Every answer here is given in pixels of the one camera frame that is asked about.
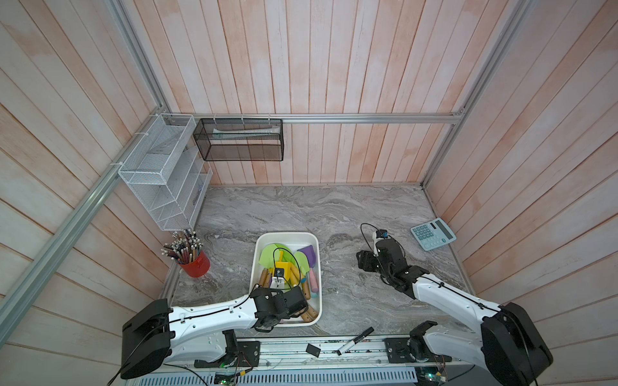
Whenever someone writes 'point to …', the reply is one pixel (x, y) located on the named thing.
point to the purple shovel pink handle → (310, 254)
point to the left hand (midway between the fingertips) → (278, 305)
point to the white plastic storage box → (294, 241)
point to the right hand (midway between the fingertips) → (363, 253)
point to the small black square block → (313, 350)
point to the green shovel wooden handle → (310, 315)
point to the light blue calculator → (433, 234)
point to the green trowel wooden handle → (303, 264)
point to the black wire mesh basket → (240, 139)
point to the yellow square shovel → (290, 272)
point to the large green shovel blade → (269, 256)
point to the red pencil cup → (198, 268)
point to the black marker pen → (356, 340)
